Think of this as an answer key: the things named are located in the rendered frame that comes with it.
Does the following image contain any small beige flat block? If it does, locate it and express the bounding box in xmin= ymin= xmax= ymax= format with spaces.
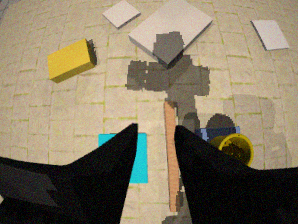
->
xmin=102 ymin=0 xmax=140 ymax=30

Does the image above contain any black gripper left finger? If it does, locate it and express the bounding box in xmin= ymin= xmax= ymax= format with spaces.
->
xmin=0 ymin=124 xmax=138 ymax=224

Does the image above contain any yellow rectangular block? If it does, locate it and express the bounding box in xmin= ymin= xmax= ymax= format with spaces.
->
xmin=48 ymin=39 xmax=94 ymax=83

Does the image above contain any white flat square slab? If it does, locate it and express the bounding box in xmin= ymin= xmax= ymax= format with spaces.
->
xmin=129 ymin=0 xmax=213 ymax=69

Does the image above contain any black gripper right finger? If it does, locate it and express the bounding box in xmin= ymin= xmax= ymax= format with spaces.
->
xmin=174 ymin=125 xmax=298 ymax=224

